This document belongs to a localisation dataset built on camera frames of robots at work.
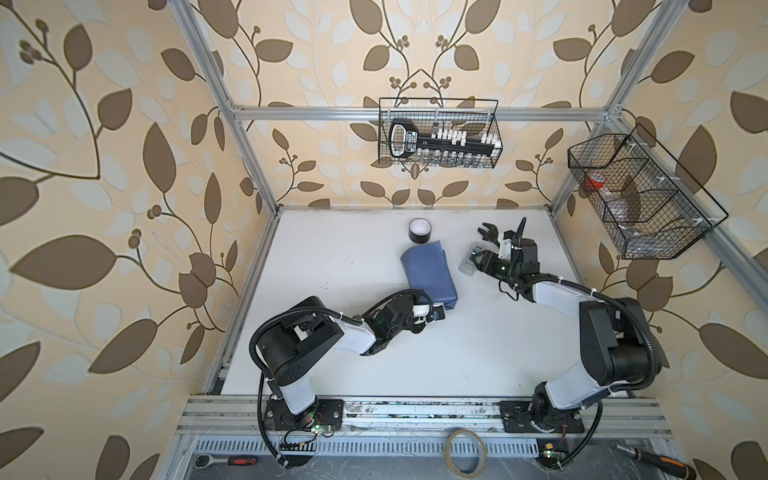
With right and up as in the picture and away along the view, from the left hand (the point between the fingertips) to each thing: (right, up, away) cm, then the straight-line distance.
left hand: (422, 293), depth 89 cm
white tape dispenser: (+17, +7, +9) cm, 20 cm away
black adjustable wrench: (+27, +18, +19) cm, 38 cm away
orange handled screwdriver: (+53, -34, -22) cm, 67 cm away
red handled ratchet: (-52, -35, -21) cm, 66 cm away
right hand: (+19, +9, +5) cm, 21 cm away
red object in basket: (+52, +34, 0) cm, 62 cm away
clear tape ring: (+12, -33, -23) cm, 42 cm away
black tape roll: (+1, +20, +25) cm, 32 cm away
